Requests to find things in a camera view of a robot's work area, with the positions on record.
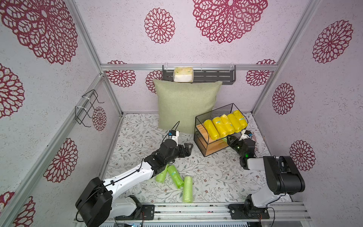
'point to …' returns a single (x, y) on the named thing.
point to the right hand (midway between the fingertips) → (227, 134)
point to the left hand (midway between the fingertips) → (187, 146)
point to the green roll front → (187, 191)
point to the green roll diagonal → (176, 176)
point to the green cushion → (180, 102)
